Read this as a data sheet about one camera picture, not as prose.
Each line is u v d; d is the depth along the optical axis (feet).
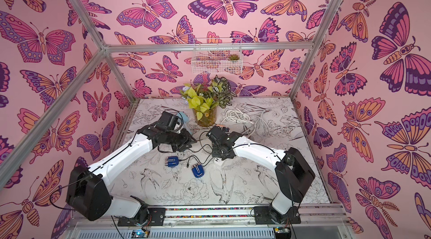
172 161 2.87
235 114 3.58
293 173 1.44
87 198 1.32
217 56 3.13
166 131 2.09
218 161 2.87
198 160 2.96
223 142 2.05
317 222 2.34
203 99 2.87
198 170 2.79
